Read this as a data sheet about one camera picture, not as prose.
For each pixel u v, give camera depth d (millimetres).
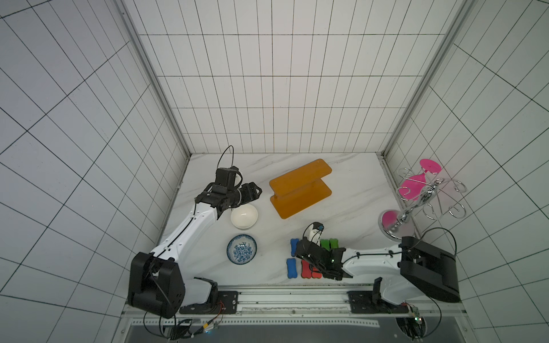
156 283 371
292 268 794
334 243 854
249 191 727
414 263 481
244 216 920
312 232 772
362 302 728
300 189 882
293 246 817
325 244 857
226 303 718
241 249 845
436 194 687
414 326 691
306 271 775
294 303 743
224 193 629
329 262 630
